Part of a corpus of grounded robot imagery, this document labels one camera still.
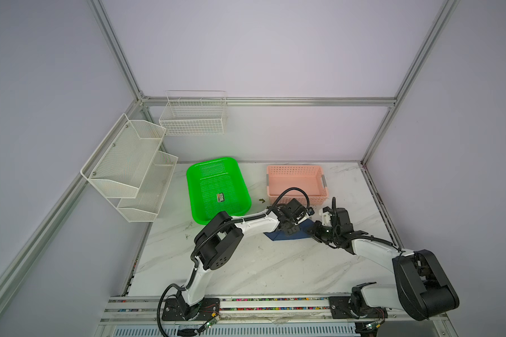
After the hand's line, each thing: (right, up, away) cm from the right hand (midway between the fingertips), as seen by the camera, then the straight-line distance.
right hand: (303, 229), depth 89 cm
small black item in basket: (-39, +13, +16) cm, 44 cm away
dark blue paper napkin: (-2, 0, -6) cm, 6 cm away
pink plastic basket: (+8, +23, +23) cm, 34 cm away
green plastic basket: (-43, +18, +22) cm, 51 cm away
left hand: (-5, +3, +4) cm, 7 cm away
